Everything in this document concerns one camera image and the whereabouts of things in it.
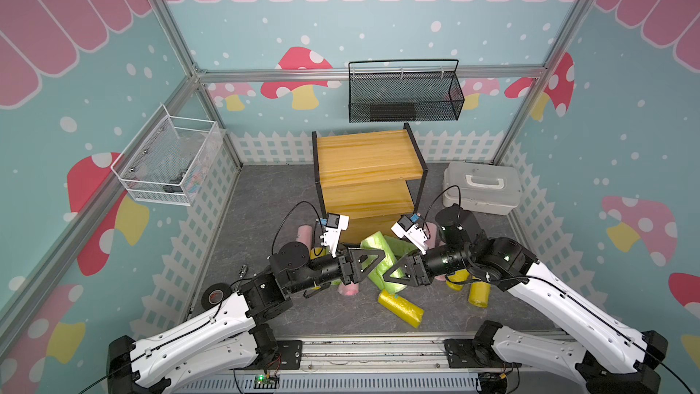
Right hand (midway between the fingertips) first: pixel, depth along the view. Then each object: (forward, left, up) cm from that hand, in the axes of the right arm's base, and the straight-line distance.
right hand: (390, 276), depth 60 cm
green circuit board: (-17, +33, -30) cm, 47 cm away
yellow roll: (+4, +16, +5) cm, 17 cm away
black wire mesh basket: (+63, -9, +8) cm, 64 cm away
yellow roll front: (0, -5, -24) cm, 25 cm away
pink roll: (+6, +10, -25) cm, 28 cm away
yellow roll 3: (+5, -29, -26) cm, 39 cm away
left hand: (+3, +2, +3) cm, 4 cm away
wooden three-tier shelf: (+24, +3, +6) cm, 25 cm away
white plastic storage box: (+38, -40, -16) cm, 57 cm away
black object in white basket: (+21, +53, +7) cm, 58 cm away
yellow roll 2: (-2, -14, +4) cm, 15 cm away
